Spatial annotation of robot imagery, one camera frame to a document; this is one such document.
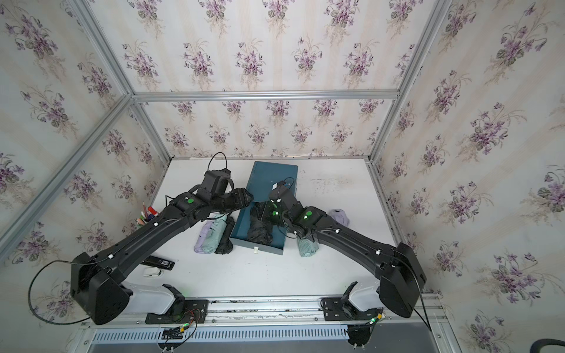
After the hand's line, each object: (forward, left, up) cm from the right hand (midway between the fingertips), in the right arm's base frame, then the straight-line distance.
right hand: (260, 213), depth 77 cm
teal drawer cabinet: (+15, 0, +2) cm, 16 cm away
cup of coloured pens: (+3, +46, -8) cm, 47 cm away
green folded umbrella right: (-6, -17, -14) cm, 23 cm away
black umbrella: (-7, 0, +1) cm, 7 cm away
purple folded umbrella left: (-1, +24, -15) cm, 28 cm away
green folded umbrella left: (+2, +18, -12) cm, 22 cm away
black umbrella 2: (-6, +15, -14) cm, 21 cm away
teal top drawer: (-6, +8, -5) cm, 10 cm away
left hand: (+4, +3, +2) cm, 6 cm away
